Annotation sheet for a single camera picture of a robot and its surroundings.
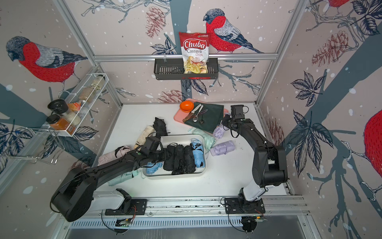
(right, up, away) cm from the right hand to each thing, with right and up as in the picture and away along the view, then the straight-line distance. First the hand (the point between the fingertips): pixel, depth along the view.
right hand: (223, 119), depth 93 cm
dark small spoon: (-13, -2, +14) cm, 19 cm away
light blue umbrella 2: (-17, -19, -6) cm, 26 cm away
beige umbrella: (-52, -9, +4) cm, 53 cm away
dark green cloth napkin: (-7, +1, +18) cm, 19 cm away
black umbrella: (-43, -6, +8) cm, 44 cm away
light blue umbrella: (-43, -28, -12) cm, 53 cm away
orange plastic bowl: (-25, +10, +22) cm, 35 cm away
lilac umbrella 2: (-1, -18, -2) cm, 18 cm away
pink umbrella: (-64, -19, -6) cm, 67 cm away
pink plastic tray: (-30, +2, +21) cm, 36 cm away
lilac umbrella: (-4, -8, -4) cm, 9 cm away
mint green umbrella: (-10, -14, -1) cm, 17 cm away
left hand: (-32, -19, -7) cm, 38 cm away
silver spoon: (-18, 0, +18) cm, 25 cm away
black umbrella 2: (-22, -26, -12) cm, 36 cm away
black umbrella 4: (-34, -25, -10) cm, 43 cm away
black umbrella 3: (-27, -23, -11) cm, 38 cm away
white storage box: (-27, -14, +5) cm, 31 cm away
